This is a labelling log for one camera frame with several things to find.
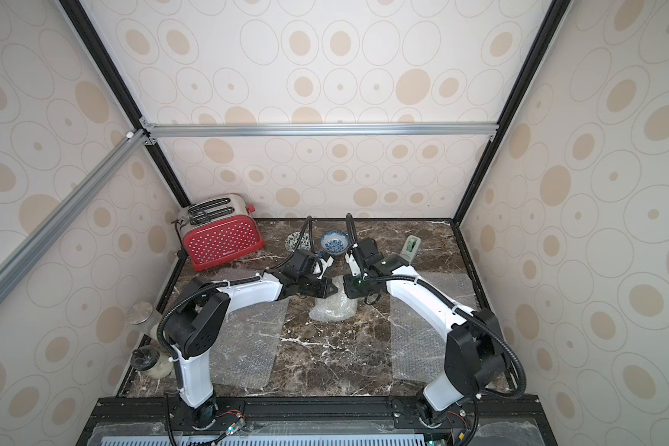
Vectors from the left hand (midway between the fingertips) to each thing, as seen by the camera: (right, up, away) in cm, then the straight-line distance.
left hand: (345, 290), depth 90 cm
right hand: (+4, +1, -4) cm, 6 cm away
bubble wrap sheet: (-30, -19, -6) cm, 36 cm away
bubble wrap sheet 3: (+23, -15, -2) cm, 27 cm away
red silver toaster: (-44, +20, +5) cm, 48 cm away
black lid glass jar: (-52, -16, -17) cm, 57 cm away
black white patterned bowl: (-21, +17, +20) cm, 33 cm away
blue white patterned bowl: (-4, +16, +20) cm, 26 cm away
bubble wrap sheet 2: (-2, -5, -3) cm, 6 cm away
